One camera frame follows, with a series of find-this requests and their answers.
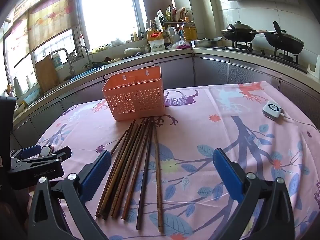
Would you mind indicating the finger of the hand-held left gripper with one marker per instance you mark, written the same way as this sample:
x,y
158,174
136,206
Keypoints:
x,y
60,153
30,151

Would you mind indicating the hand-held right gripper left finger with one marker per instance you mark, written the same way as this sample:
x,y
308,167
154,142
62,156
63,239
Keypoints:
x,y
96,172

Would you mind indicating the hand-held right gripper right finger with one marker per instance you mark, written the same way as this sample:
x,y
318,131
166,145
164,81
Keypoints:
x,y
227,172

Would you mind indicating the bundle of wooden chopsticks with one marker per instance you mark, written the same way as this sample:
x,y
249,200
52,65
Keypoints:
x,y
120,175

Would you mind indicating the dark brown chopstick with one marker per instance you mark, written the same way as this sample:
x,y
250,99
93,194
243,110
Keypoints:
x,y
144,180

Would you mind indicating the orange plastic utensil basket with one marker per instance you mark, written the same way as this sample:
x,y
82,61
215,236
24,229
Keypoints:
x,y
135,102

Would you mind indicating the pink printed tablecloth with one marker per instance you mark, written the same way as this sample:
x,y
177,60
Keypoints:
x,y
200,130

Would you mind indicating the wooden cutting board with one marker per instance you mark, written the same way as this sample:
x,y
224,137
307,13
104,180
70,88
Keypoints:
x,y
46,76

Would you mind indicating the white round-button device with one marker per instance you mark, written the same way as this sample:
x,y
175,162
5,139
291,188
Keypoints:
x,y
271,108

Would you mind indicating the blue sink mat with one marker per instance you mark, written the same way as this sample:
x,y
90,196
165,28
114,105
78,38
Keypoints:
x,y
87,73

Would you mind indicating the teal label container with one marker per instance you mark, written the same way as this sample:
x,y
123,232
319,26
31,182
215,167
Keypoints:
x,y
57,61

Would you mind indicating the steel faucet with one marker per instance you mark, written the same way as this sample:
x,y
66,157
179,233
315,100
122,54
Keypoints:
x,y
86,53
68,60

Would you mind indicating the grey kitchen cabinets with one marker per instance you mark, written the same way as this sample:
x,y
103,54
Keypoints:
x,y
212,72

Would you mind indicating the printed roller blind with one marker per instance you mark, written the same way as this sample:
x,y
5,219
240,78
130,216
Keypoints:
x,y
17,42
50,22

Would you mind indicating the black gas stove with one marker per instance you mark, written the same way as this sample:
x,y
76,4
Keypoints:
x,y
260,52

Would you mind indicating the white radish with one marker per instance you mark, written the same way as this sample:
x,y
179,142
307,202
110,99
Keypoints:
x,y
132,50

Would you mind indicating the steel tray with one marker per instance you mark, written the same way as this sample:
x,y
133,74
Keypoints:
x,y
205,42

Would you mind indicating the pink plastic bag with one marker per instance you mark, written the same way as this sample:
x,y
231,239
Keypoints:
x,y
181,45

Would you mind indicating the white bag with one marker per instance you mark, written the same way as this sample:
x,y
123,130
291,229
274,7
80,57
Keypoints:
x,y
157,45

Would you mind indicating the black wok with lid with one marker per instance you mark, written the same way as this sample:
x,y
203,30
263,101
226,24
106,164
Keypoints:
x,y
285,42

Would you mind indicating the yellow cooking oil bottle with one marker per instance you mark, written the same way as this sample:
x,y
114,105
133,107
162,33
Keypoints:
x,y
188,31

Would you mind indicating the white plastic jug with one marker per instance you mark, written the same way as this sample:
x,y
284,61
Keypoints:
x,y
173,33

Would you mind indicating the orange box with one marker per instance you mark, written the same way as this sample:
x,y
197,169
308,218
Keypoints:
x,y
155,35

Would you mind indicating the row of snack packets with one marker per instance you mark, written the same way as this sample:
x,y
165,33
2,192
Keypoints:
x,y
172,12

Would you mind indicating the brown cardboard panel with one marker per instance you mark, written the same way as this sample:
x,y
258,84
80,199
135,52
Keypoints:
x,y
155,5

